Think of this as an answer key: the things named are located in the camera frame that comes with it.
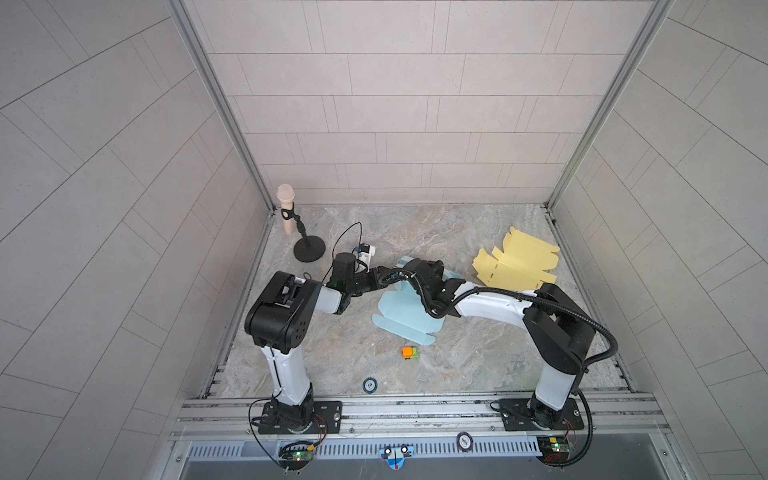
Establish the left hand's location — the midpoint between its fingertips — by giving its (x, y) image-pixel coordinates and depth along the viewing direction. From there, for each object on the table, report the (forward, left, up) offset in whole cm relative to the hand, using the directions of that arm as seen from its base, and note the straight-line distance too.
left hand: (400, 273), depth 92 cm
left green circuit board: (-45, +23, -2) cm, 51 cm away
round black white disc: (-42, -15, -4) cm, 45 cm away
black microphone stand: (+12, +32, -4) cm, 34 cm away
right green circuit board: (-44, -36, -4) cm, 57 cm away
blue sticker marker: (-45, +1, -3) cm, 45 cm away
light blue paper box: (-11, -1, -4) cm, 12 cm away
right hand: (+2, -8, +2) cm, 9 cm away
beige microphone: (+13, +33, +21) cm, 41 cm away
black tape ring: (-31, +8, -4) cm, 32 cm away
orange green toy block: (-23, -2, -2) cm, 23 cm away
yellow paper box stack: (+7, -42, -5) cm, 43 cm away
